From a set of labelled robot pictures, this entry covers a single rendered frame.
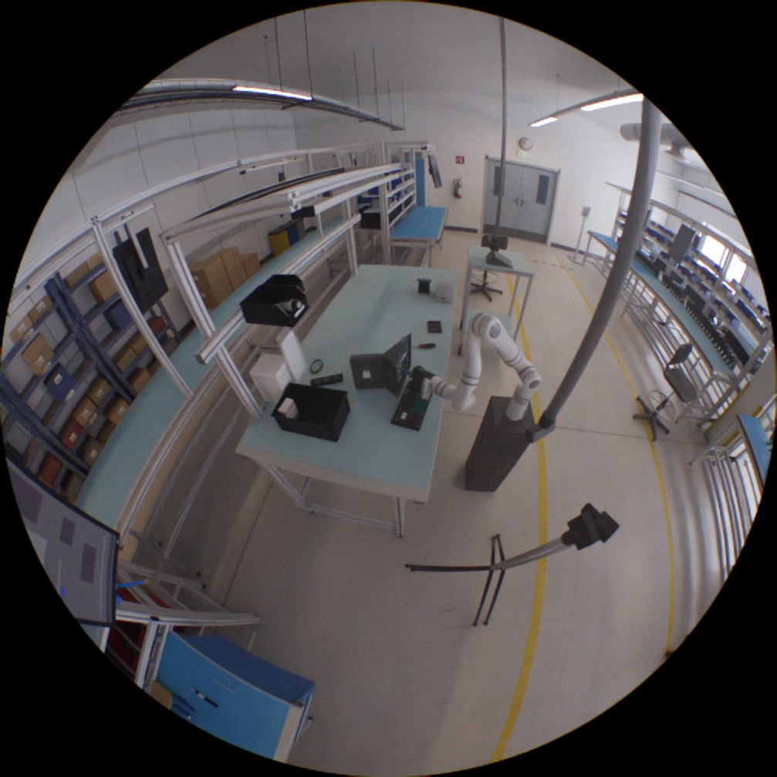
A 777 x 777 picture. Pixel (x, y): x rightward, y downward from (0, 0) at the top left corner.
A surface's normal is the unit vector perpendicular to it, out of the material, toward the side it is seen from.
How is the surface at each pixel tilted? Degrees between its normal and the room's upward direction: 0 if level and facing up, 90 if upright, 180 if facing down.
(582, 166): 90
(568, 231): 90
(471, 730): 0
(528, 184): 90
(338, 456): 0
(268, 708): 0
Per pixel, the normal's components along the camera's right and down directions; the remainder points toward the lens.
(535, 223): -0.23, 0.73
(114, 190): 0.97, 0.14
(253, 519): -0.05, -0.66
